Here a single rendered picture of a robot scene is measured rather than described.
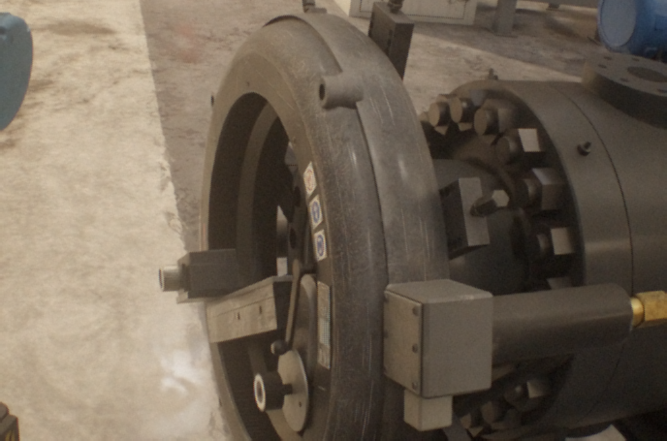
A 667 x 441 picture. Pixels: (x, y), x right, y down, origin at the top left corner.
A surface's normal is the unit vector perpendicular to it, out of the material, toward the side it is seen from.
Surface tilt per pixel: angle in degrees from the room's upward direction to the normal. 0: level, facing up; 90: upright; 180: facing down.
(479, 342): 67
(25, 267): 0
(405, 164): 40
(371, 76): 19
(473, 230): 50
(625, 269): 63
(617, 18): 90
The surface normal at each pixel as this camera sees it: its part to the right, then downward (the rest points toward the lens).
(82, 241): 0.12, -0.89
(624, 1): -0.94, 0.04
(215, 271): 0.34, -0.20
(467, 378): 0.36, 0.07
